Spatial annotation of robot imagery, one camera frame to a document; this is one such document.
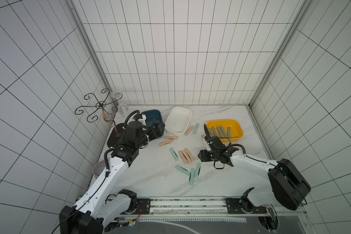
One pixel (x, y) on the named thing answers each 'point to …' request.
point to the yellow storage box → (236, 131)
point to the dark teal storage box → (152, 115)
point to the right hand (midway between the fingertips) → (203, 151)
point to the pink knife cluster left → (183, 157)
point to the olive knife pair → (229, 132)
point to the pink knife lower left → (163, 143)
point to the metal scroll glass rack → (103, 105)
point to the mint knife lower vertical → (191, 176)
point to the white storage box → (178, 120)
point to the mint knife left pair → (175, 156)
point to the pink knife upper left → (171, 137)
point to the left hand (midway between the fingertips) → (158, 130)
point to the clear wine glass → (123, 108)
